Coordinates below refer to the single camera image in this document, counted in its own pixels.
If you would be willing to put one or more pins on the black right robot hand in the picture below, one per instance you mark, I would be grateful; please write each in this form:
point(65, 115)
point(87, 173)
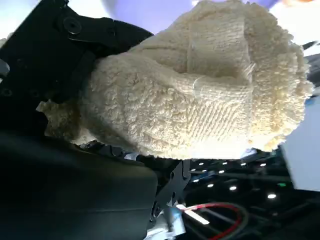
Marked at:
point(62, 195)

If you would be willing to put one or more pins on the beige towel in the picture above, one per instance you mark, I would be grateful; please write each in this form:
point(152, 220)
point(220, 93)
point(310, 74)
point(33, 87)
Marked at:
point(187, 95)

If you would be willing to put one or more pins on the lilac plate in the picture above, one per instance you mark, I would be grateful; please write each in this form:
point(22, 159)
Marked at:
point(110, 2)

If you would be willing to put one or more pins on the white box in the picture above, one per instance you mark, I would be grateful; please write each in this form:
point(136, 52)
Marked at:
point(302, 165)

